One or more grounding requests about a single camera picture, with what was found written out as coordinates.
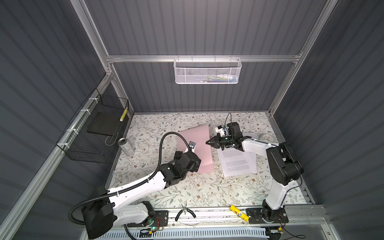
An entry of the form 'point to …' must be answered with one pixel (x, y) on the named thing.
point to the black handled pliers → (185, 209)
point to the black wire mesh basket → (93, 133)
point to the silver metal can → (129, 149)
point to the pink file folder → (200, 135)
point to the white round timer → (266, 137)
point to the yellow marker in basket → (124, 114)
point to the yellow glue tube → (239, 213)
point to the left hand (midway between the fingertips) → (190, 155)
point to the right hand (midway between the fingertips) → (207, 144)
